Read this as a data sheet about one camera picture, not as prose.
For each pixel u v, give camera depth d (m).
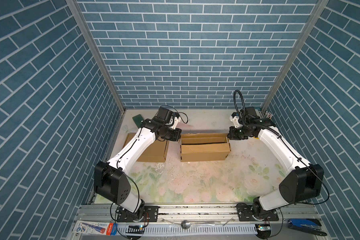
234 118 0.77
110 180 0.42
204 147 0.81
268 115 0.96
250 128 0.59
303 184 0.42
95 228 0.69
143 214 0.72
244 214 0.74
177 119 0.75
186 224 0.69
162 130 0.57
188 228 0.70
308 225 0.69
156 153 0.57
